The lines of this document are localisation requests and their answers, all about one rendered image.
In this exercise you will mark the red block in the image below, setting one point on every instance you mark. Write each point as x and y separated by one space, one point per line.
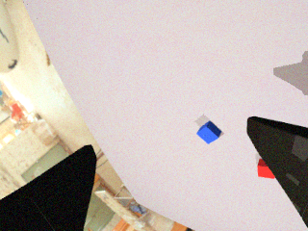
263 170

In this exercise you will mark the blue block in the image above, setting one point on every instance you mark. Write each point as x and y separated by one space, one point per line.
208 132

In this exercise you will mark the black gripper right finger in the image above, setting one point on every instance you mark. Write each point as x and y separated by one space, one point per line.
284 148

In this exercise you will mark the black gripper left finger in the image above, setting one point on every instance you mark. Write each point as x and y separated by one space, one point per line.
58 200

